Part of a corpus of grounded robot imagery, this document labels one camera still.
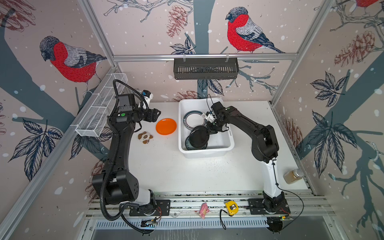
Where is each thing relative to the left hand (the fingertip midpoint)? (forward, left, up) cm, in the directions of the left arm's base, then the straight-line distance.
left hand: (152, 109), depth 78 cm
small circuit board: (-47, -1, -31) cm, 57 cm away
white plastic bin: (-5, -39, -30) cm, 49 cm away
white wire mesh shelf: (-1, +28, +1) cm, 28 cm away
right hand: (-2, -29, -22) cm, 37 cm away
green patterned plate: (-7, -19, -28) cm, 35 cm away
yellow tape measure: (-41, -41, -28) cm, 64 cm away
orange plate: (+9, -2, -29) cm, 30 cm away
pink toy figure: (-42, -27, -27) cm, 57 cm away
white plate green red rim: (+15, -22, -26) cm, 37 cm away
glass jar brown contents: (-28, -74, -23) cm, 83 cm away
